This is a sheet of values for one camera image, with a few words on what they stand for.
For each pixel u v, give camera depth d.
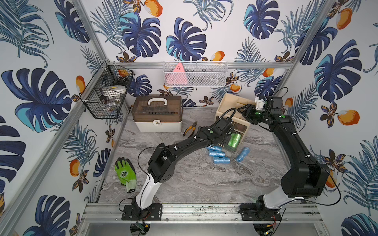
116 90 0.80
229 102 0.92
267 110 0.64
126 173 0.86
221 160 0.90
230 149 0.88
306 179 0.43
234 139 0.87
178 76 0.90
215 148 0.95
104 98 0.82
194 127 1.10
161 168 0.51
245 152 0.95
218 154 0.92
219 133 0.66
